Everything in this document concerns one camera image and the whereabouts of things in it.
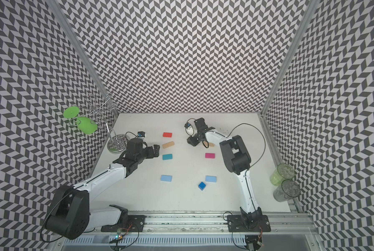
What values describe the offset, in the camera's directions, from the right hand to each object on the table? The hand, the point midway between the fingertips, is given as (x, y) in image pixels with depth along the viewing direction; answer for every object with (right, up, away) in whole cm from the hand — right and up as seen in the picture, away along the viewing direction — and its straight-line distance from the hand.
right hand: (192, 140), depth 104 cm
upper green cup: (-60, +17, -27) cm, 68 cm away
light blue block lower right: (+11, -21, -14) cm, 28 cm away
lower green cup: (-59, +10, -18) cm, 62 cm away
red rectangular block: (-17, +4, +3) cm, 18 cm away
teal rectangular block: (-15, -10, -7) cm, 20 cm away
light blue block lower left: (-15, -20, -15) cm, 29 cm away
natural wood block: (-15, -3, -4) cm, 16 cm away
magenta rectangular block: (+11, -9, -8) cm, 16 cm away
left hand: (-23, -3, -15) cm, 27 cm away
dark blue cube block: (+6, -23, -20) cm, 31 cm away
